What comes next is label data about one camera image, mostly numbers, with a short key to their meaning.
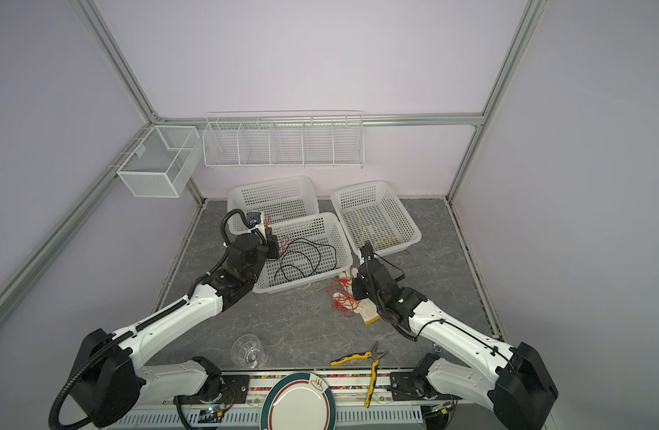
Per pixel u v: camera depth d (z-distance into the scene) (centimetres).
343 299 89
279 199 120
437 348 51
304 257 99
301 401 71
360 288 72
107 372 40
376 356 79
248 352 80
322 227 105
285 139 101
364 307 88
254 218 68
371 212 116
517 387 39
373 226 112
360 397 74
